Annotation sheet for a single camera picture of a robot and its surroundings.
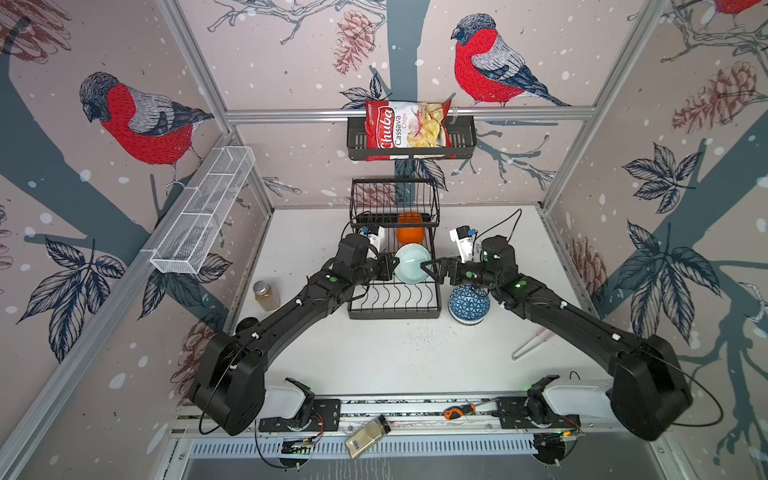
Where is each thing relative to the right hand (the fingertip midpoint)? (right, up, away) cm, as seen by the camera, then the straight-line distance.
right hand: (426, 270), depth 78 cm
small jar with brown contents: (-46, -9, +7) cm, 48 cm away
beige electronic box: (-16, -38, -11) cm, 43 cm away
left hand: (-7, +3, +1) cm, 8 cm away
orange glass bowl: (-3, +11, +29) cm, 31 cm away
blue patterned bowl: (+14, -12, +9) cm, 21 cm away
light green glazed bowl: (-4, 0, +3) cm, 5 cm away
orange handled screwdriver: (+7, -35, -6) cm, 36 cm away
